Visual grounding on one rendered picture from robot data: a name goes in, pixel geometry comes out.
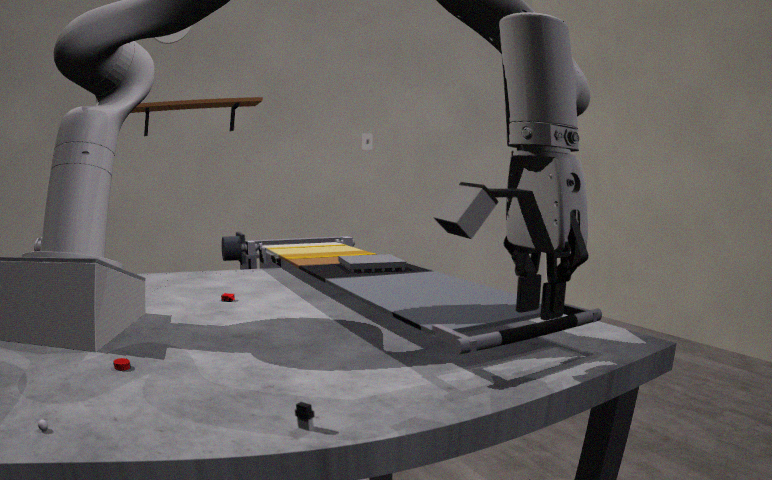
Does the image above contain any red short cylinder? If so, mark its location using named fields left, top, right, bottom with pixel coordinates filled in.
left=113, top=358, right=131, bottom=371

